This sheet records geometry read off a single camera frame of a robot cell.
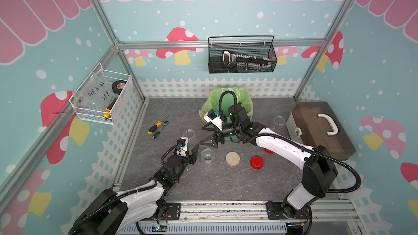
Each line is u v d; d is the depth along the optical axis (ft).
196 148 2.59
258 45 3.01
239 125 2.03
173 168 2.04
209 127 2.41
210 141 2.12
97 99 2.20
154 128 3.37
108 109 2.08
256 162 2.98
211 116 2.11
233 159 2.95
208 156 3.01
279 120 3.04
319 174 1.44
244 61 2.88
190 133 2.61
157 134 3.32
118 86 2.61
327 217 2.41
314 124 2.88
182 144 2.29
